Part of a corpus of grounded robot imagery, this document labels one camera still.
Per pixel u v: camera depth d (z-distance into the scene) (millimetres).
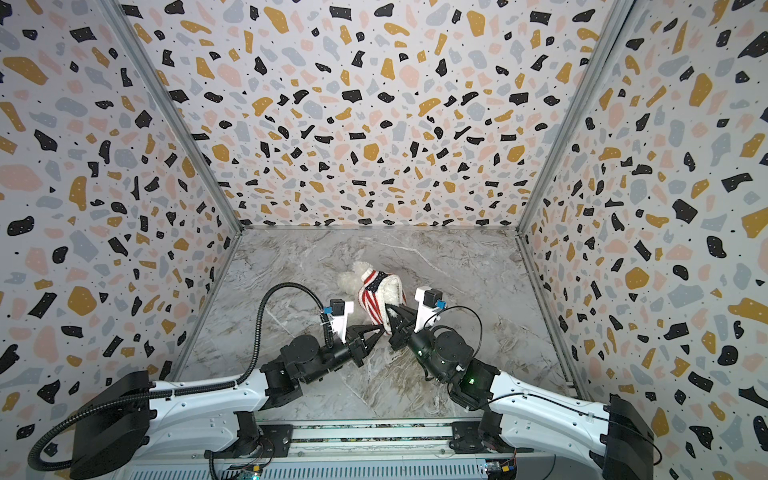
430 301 582
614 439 427
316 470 702
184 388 475
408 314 628
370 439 760
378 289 672
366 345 661
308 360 548
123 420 402
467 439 743
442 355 507
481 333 481
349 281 869
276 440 733
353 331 653
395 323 661
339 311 636
